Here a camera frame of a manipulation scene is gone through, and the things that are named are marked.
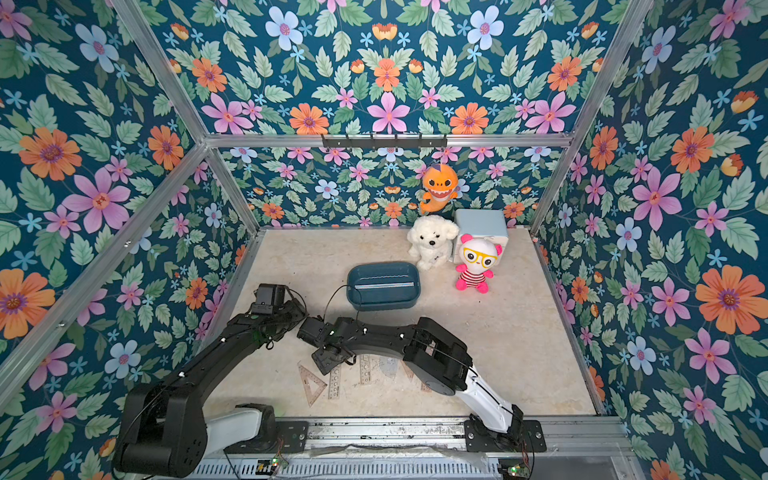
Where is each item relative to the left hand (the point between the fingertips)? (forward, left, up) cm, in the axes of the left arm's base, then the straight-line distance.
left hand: (303, 311), depth 89 cm
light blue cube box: (+24, -62, +8) cm, 67 cm away
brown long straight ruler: (-23, -35, -8) cm, 42 cm away
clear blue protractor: (-16, -25, -8) cm, 31 cm away
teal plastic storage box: (+9, -25, -11) cm, 29 cm away
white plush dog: (+17, -41, +10) cm, 45 cm away
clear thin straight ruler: (+11, -24, -5) cm, 27 cm away
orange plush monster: (+33, -46, +19) cm, 59 cm away
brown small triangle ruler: (-29, -30, +28) cm, 50 cm away
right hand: (-12, -9, -6) cm, 16 cm away
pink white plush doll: (+11, -55, +7) cm, 56 cm away
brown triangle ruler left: (-17, -1, -7) cm, 18 cm away
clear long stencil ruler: (-19, -9, -7) cm, 22 cm away
